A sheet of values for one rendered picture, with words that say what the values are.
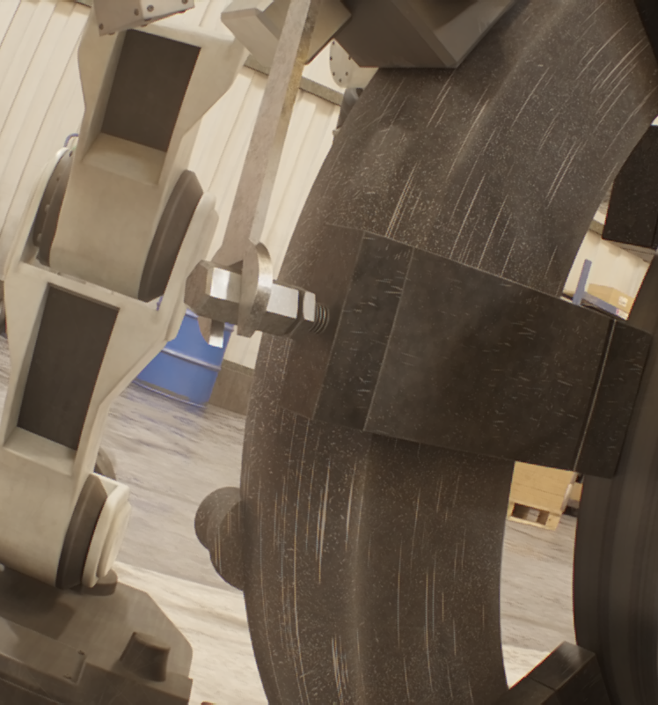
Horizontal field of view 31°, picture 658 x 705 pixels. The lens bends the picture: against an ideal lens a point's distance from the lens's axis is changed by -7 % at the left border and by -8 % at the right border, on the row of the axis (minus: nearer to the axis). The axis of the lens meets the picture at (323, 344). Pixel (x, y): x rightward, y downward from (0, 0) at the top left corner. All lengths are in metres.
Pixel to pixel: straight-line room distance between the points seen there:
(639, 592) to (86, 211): 0.77
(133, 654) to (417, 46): 0.74
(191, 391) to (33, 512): 7.40
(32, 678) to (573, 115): 0.74
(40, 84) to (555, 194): 8.55
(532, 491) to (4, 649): 7.20
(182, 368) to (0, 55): 2.79
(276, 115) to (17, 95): 8.58
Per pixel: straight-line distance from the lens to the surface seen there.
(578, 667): 0.65
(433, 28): 0.55
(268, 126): 0.49
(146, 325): 1.23
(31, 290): 1.25
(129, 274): 1.24
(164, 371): 8.65
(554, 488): 8.35
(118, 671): 1.14
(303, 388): 0.50
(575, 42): 0.60
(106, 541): 1.34
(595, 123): 0.61
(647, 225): 0.86
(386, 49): 0.59
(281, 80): 0.49
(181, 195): 1.23
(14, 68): 9.03
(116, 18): 0.47
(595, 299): 10.79
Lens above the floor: 0.55
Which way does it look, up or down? 1 degrees up
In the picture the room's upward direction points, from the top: 19 degrees clockwise
